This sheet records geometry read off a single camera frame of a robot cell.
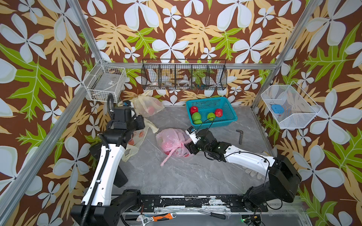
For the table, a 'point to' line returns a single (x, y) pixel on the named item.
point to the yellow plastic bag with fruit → (138, 137)
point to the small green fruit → (198, 121)
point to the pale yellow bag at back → (146, 106)
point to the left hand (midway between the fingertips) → (141, 117)
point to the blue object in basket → (277, 108)
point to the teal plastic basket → (207, 105)
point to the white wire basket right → (291, 106)
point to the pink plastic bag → (171, 142)
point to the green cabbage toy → (196, 116)
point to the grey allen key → (241, 133)
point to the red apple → (193, 109)
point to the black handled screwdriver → (222, 216)
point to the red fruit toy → (218, 112)
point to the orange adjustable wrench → (145, 220)
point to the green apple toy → (211, 116)
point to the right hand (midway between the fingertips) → (187, 141)
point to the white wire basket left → (103, 79)
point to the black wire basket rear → (181, 74)
